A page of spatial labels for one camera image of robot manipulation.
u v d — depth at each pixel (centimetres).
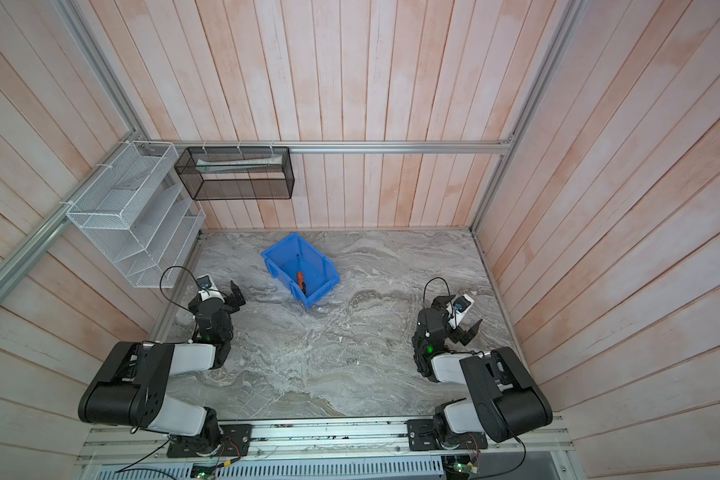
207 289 75
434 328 67
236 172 105
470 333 75
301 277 104
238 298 86
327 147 95
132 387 45
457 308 72
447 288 106
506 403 44
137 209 73
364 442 73
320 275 104
